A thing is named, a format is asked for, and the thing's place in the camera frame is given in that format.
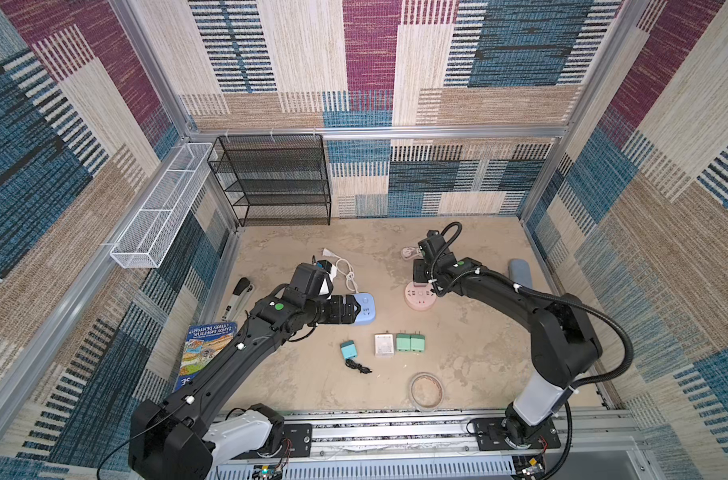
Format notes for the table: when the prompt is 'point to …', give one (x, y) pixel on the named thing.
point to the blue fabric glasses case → (519, 271)
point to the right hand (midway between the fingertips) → (424, 271)
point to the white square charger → (384, 345)
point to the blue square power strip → (367, 305)
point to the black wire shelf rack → (275, 179)
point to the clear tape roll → (426, 392)
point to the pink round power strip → (420, 298)
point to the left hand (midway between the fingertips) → (348, 304)
